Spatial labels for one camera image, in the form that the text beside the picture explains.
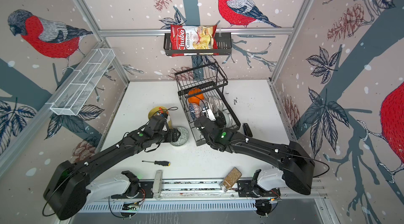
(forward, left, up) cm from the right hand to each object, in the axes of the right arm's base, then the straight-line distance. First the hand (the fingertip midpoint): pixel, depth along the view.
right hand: (208, 117), depth 79 cm
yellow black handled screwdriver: (-19, +23, -17) cm, 34 cm away
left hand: (-6, +18, -8) cm, 21 cm away
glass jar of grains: (-25, -11, -15) cm, 31 cm away
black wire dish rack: (+27, +1, +2) cm, 27 cm away
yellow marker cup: (+6, +28, -5) cm, 29 cm away
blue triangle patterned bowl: (+9, +9, -7) cm, 14 cm away
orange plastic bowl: (+18, +9, -8) cm, 22 cm away
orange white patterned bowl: (-4, +15, -17) cm, 23 cm away
